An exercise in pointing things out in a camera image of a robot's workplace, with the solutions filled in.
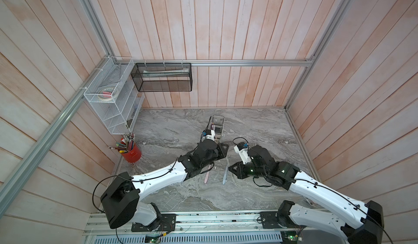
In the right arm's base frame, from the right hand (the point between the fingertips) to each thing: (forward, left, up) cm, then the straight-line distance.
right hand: (229, 168), depth 74 cm
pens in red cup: (+13, +53, 0) cm, 55 cm away
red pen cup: (+10, +51, -8) cm, 53 cm away
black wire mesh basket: (+57, +40, +11) cm, 70 cm away
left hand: (+8, 0, +3) cm, 9 cm away
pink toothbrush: (+1, +11, -16) cm, 19 cm away
